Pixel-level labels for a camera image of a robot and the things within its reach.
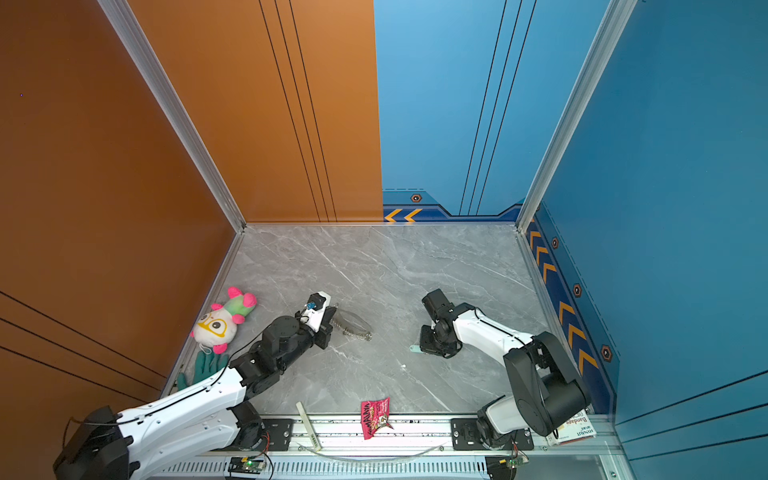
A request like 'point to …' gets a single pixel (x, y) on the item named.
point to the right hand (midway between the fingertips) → (426, 348)
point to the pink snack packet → (374, 415)
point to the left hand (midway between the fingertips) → (335, 305)
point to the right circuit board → (504, 467)
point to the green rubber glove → (205, 365)
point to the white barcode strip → (310, 427)
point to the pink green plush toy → (216, 328)
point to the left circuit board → (245, 465)
